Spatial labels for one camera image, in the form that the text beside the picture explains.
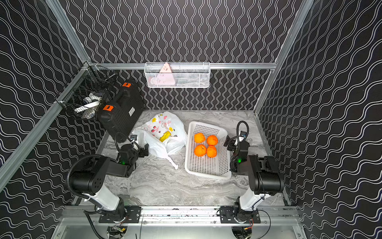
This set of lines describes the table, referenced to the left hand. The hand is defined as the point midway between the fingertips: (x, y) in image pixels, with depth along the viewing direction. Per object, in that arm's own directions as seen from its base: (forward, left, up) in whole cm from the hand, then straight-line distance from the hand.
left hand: (139, 142), depth 95 cm
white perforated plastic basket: (-12, -51, -4) cm, 52 cm away
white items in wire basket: (+11, +25, +22) cm, 35 cm away
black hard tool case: (+9, +12, +14) cm, 21 cm away
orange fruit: (+4, -38, +3) cm, 38 cm away
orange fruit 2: (+4, -46, +1) cm, 46 cm away
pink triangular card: (+29, -14, +29) cm, 43 cm away
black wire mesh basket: (+29, +35, +21) cm, 50 cm away
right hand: (+6, -61, +3) cm, 61 cm away
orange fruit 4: (-5, -45, +2) cm, 46 cm away
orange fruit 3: (-5, -38, +3) cm, 39 cm away
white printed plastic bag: (+11, -14, -6) cm, 18 cm away
